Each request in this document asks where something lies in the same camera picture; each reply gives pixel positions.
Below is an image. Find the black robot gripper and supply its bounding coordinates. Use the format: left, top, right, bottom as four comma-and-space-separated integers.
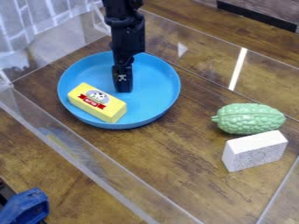
102, 0, 145, 93

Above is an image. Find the yellow butter brick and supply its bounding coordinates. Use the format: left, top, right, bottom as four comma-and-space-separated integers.
68, 82, 126, 123

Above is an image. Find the blue round tray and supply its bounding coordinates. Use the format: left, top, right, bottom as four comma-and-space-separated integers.
57, 51, 181, 130

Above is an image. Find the white foam brick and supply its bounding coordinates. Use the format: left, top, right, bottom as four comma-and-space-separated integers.
221, 130, 288, 172

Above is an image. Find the white checkered cloth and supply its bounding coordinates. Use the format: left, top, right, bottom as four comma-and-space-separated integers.
0, 0, 104, 53

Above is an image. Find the green bitter gourd toy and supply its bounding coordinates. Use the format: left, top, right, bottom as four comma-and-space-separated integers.
210, 103, 285, 135

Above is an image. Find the clear acrylic enclosure wall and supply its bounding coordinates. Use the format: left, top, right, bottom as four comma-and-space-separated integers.
0, 0, 299, 224

